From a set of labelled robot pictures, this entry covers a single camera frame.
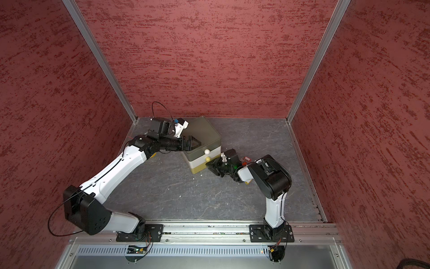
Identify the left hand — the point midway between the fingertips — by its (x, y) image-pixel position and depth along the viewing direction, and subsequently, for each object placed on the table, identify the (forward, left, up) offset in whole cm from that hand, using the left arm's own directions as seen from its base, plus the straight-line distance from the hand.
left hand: (193, 147), depth 76 cm
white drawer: (0, -3, -11) cm, 12 cm away
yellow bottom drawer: (-1, -2, -19) cm, 19 cm away
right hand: (0, -5, -20) cm, 21 cm away
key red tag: (+8, -29, -24) cm, 38 cm away
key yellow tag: (-7, -27, -23) cm, 36 cm away
